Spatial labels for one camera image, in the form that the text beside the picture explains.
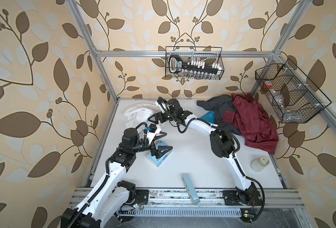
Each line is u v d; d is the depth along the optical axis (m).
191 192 0.75
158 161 0.82
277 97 0.71
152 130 0.61
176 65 0.85
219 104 1.05
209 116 1.06
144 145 0.61
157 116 0.82
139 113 0.94
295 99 0.72
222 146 0.60
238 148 0.55
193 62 0.83
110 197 0.57
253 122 0.92
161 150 0.62
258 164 0.78
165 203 0.74
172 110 0.76
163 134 0.73
